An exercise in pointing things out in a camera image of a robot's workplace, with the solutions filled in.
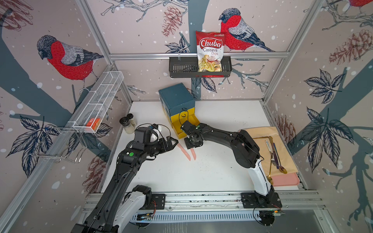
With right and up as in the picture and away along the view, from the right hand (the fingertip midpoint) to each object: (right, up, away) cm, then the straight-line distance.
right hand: (189, 144), depth 94 cm
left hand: (-7, +7, -21) cm, 23 cm away
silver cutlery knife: (+53, -3, -2) cm, 53 cm away
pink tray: (+55, -17, -13) cm, 59 cm away
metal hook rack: (-52, +9, -38) cm, 65 cm away
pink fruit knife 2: (+3, -5, -2) cm, 6 cm away
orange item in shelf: (-44, +16, -28) cm, 54 cm away
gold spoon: (+55, -12, -10) cm, 57 cm away
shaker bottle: (-42, +19, +7) cm, 47 cm away
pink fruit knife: (-1, -6, -4) cm, 7 cm away
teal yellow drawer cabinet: (-6, +26, -6) cm, 27 cm away
